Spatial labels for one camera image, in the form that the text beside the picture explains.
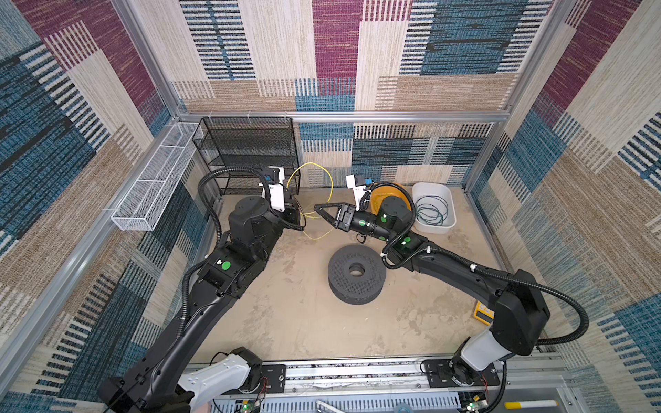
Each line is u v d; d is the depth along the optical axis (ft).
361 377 2.49
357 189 2.10
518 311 1.41
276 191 1.67
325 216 2.17
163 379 1.22
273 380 2.40
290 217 1.82
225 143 3.47
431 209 3.66
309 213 2.17
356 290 2.70
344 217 1.99
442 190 3.71
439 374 2.40
